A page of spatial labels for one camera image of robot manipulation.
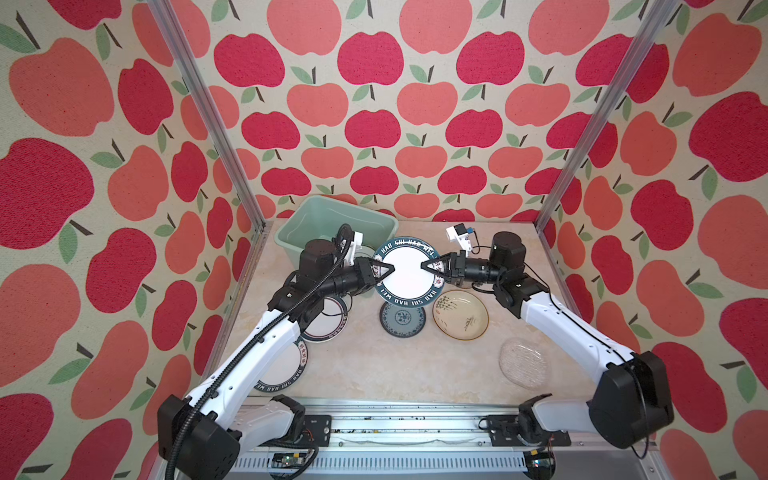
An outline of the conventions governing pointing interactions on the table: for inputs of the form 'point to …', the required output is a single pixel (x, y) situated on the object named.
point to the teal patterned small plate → (402, 321)
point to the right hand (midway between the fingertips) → (429, 265)
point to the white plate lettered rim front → (286, 370)
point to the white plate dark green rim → (330, 324)
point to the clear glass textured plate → (525, 363)
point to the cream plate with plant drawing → (460, 315)
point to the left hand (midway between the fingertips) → (397, 274)
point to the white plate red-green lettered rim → (409, 285)
